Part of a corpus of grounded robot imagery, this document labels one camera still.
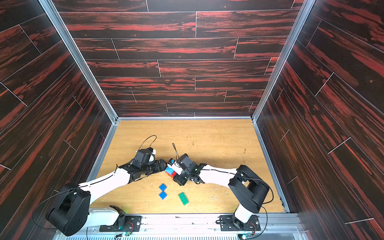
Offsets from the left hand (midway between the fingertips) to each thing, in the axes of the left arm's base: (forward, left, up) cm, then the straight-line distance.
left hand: (165, 166), depth 88 cm
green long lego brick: (-17, -12, -5) cm, 21 cm away
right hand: (-3, -9, -3) cm, 9 cm away
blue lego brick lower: (-15, 0, -5) cm, 16 cm away
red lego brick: (-5, -5, -2) cm, 7 cm away
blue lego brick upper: (-11, 0, -4) cm, 12 cm away
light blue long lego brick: (-3, -3, 0) cm, 4 cm away
